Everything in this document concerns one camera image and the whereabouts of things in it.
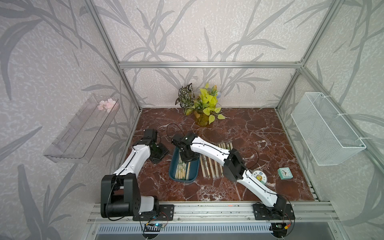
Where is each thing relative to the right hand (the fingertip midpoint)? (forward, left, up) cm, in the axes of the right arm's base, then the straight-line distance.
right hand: (187, 160), depth 92 cm
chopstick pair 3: (+10, -24, 0) cm, 26 cm away
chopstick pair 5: (-4, -12, +1) cm, 13 cm away
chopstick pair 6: (-1, -10, 0) cm, 10 cm away
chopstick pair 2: (+10, -26, 0) cm, 28 cm away
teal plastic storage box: (-7, -5, +4) cm, 9 cm away
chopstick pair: (+10, -29, 0) cm, 30 cm away
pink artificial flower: (+15, +37, +34) cm, 52 cm away
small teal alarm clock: (-9, -57, +2) cm, 58 cm away
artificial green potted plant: (+25, -11, +21) cm, 35 cm away
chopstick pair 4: (-5, -15, 0) cm, 16 cm away
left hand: (+1, +11, +8) cm, 14 cm away
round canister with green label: (-13, -40, +8) cm, 43 cm away
